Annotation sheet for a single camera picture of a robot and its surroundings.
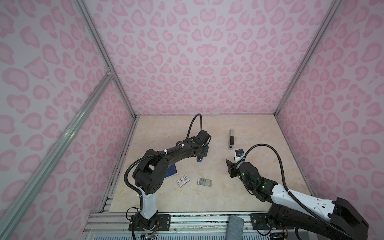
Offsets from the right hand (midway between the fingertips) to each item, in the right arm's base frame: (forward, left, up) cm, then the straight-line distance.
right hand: (231, 158), depth 81 cm
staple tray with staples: (-9, +14, -13) cm, 21 cm away
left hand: (+11, +14, -6) cm, 19 cm away
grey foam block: (-31, 0, -10) cm, 32 cm away
